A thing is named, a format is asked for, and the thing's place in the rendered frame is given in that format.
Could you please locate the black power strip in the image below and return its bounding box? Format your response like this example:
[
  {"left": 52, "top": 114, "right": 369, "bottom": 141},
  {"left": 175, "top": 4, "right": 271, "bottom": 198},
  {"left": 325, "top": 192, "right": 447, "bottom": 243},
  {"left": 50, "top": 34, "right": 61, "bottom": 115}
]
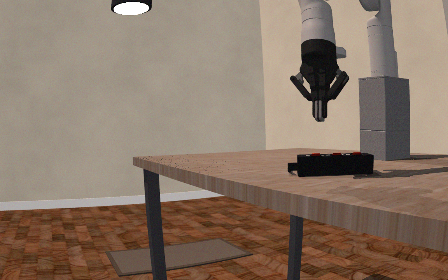
[{"left": 288, "top": 152, "right": 374, "bottom": 177}]

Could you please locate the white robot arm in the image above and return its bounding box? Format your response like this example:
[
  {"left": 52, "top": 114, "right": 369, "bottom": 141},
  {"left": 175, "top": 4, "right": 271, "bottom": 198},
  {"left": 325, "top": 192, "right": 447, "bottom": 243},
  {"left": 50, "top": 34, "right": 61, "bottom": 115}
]
[{"left": 298, "top": 0, "right": 399, "bottom": 77}]

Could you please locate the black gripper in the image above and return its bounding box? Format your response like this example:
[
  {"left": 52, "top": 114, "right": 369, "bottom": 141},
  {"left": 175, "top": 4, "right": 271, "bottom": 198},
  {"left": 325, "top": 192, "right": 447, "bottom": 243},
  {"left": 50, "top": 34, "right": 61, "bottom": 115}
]
[{"left": 290, "top": 39, "right": 349, "bottom": 122}]

